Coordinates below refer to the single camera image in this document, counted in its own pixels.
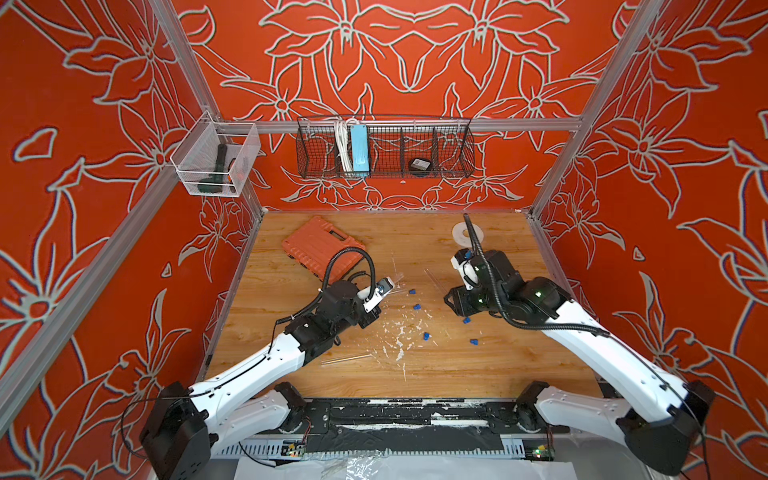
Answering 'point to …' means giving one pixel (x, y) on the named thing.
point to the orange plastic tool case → (315, 244)
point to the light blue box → (360, 153)
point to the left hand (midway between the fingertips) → (379, 287)
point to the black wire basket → (446, 145)
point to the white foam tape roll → (465, 241)
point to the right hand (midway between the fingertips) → (446, 297)
